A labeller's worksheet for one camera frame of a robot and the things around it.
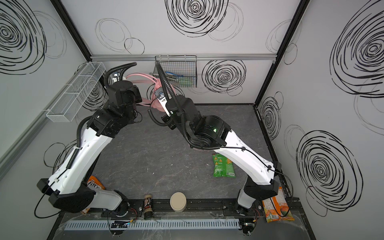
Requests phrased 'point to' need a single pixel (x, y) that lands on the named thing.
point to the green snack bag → (222, 167)
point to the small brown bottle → (148, 210)
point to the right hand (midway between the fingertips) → (168, 104)
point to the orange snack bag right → (277, 208)
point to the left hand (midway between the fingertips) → (126, 86)
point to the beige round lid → (178, 202)
